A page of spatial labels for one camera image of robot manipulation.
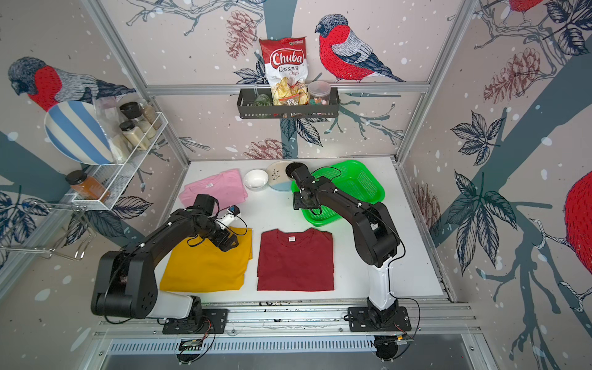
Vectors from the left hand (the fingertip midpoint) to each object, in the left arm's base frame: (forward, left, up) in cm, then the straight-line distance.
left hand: (231, 230), depth 89 cm
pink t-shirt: (+26, +9, -5) cm, 28 cm away
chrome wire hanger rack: (-13, +40, +18) cm, 45 cm away
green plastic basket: (+30, -53, -2) cm, 61 cm away
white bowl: (+28, -6, -3) cm, 29 cm away
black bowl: (+33, -23, +1) cm, 40 cm away
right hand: (+12, -27, +2) cm, 30 cm away
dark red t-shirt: (-10, -26, -5) cm, 28 cm away
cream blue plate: (+33, -15, -6) cm, 36 cm away
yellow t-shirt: (-12, +12, -5) cm, 17 cm away
